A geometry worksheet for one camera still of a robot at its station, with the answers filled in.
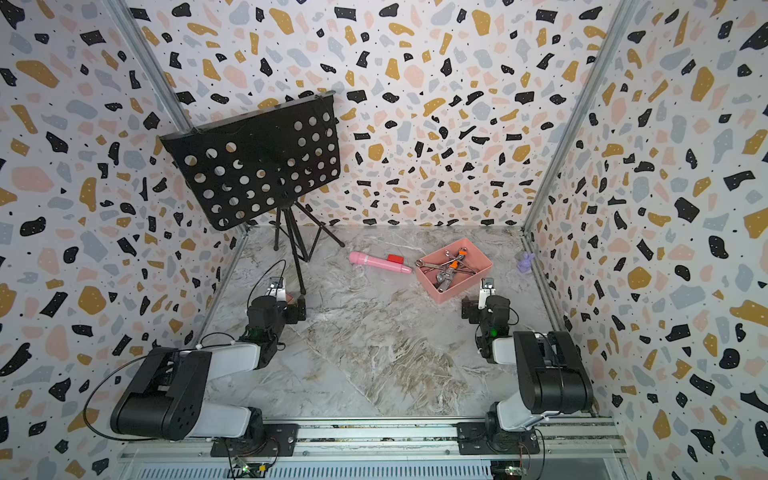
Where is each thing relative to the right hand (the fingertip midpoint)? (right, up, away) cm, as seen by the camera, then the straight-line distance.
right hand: (486, 296), depth 95 cm
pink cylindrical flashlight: (-42, +12, +13) cm, 46 cm away
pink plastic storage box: (-1, +12, +10) cm, 15 cm away
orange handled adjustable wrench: (-13, +5, +5) cm, 14 cm away
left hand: (-62, +1, -3) cm, 62 cm away
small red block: (-29, +12, +17) cm, 35 cm away
